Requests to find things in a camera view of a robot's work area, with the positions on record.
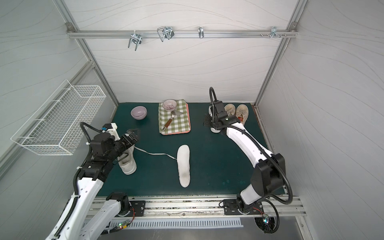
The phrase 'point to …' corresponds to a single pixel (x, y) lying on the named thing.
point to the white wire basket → (58, 126)
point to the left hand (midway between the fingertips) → (135, 133)
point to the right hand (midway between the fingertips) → (208, 119)
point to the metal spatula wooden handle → (174, 112)
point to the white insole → (183, 163)
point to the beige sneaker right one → (242, 112)
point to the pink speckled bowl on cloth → (169, 105)
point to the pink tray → (187, 105)
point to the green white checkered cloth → (181, 122)
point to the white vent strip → (175, 223)
